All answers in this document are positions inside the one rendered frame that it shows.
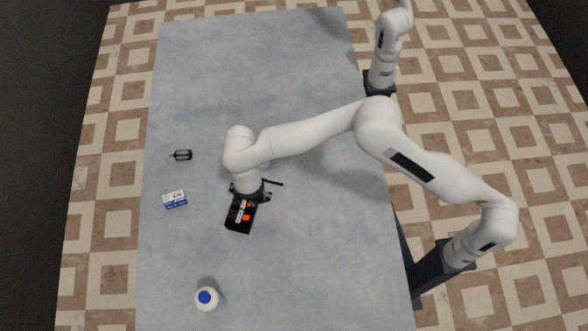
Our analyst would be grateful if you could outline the white bottle with blue cap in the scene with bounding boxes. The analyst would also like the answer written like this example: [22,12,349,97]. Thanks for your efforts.
[194,286,228,317]

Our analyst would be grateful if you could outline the black power strip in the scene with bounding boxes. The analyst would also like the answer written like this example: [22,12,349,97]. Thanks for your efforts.
[224,178,284,235]

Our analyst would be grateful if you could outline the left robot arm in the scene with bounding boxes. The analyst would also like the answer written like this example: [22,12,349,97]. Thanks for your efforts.
[221,95,519,269]

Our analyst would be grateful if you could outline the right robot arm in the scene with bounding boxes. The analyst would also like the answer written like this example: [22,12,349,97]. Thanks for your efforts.
[367,0,414,89]

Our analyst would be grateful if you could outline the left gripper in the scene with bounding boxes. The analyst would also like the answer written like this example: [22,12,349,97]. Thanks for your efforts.
[228,183,273,207]

